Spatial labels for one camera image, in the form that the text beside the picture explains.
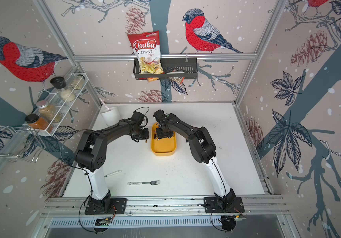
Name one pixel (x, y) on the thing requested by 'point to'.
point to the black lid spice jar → (66, 93)
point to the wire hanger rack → (26, 143)
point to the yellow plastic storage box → (164, 147)
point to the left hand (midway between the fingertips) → (149, 133)
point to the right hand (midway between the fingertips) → (161, 135)
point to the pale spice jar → (78, 82)
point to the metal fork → (153, 183)
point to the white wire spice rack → (53, 98)
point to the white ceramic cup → (111, 117)
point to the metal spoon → (112, 173)
